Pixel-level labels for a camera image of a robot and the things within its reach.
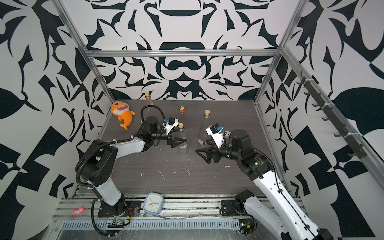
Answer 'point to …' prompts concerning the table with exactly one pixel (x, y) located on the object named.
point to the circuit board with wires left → (118, 223)
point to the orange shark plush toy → (121, 109)
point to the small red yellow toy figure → (182, 110)
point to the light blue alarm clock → (153, 203)
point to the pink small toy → (76, 212)
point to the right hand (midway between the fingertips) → (201, 144)
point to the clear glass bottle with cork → (149, 102)
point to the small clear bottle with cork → (181, 133)
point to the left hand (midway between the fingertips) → (183, 130)
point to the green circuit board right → (246, 226)
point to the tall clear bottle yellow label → (203, 136)
